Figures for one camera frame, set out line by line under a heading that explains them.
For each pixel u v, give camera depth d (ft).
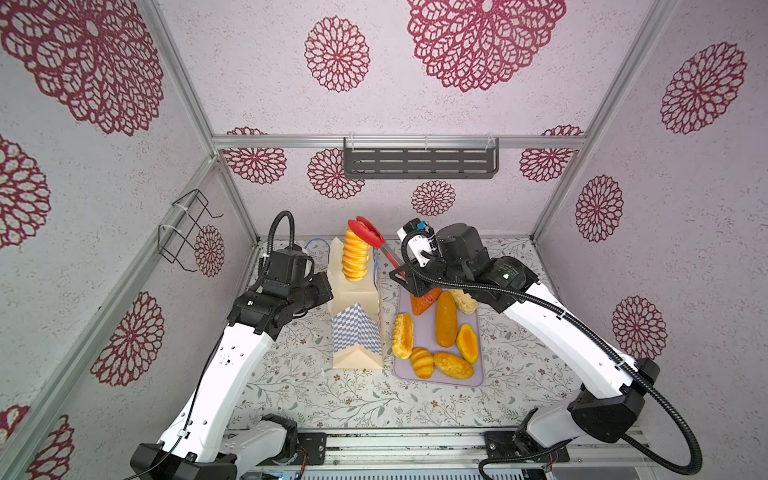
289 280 1.74
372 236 2.13
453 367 2.73
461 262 1.58
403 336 2.92
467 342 2.91
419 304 3.19
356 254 2.22
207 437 1.23
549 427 2.01
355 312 2.35
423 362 2.79
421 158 3.18
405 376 2.81
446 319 3.02
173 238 2.45
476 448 2.49
